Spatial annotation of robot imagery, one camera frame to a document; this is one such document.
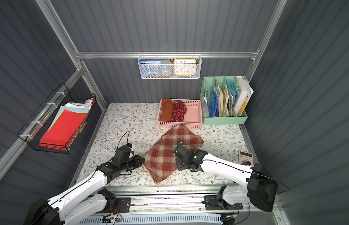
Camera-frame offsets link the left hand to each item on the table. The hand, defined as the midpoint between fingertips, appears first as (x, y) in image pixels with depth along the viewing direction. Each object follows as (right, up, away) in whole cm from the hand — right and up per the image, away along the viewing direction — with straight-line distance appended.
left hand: (143, 159), depth 83 cm
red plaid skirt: (+9, -2, +6) cm, 11 cm away
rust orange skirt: (+12, +34, +28) cm, 46 cm away
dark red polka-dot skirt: (+22, +31, +25) cm, 46 cm away
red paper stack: (-37, +19, -13) cm, 44 cm away
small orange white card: (+63, 0, +6) cm, 63 cm away
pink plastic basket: (+33, +25, +30) cm, 51 cm away
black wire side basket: (-44, +36, -2) cm, 57 cm away
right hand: (+23, -1, -2) cm, 23 cm away
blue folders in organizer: (+47, +38, +22) cm, 64 cm away
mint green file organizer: (+40, +49, +16) cm, 66 cm away
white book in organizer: (+66, +42, +11) cm, 79 cm away
